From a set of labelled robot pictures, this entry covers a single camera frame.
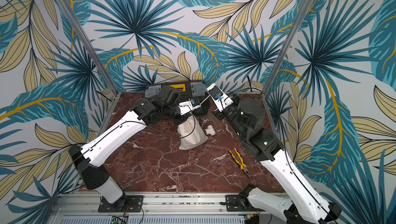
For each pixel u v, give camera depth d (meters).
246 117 0.39
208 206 0.74
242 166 0.84
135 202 0.73
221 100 0.43
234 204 0.73
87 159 0.41
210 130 0.96
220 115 0.52
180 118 0.64
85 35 0.87
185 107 0.61
